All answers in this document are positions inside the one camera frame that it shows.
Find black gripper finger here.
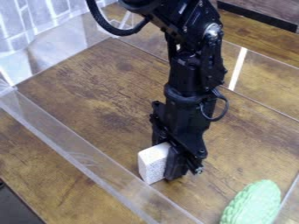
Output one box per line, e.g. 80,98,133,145
149,115,168,145
164,146,199,180

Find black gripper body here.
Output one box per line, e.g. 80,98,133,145
149,84,220,174

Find white sponge block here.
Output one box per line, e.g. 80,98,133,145
137,143,171,185

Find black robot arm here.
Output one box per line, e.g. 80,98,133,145
120,0,227,180

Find green knitted object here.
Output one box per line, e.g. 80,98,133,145
219,179,282,224

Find clear acrylic enclosure wall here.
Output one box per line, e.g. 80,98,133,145
0,0,299,224

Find black cable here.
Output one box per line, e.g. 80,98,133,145
85,0,153,37

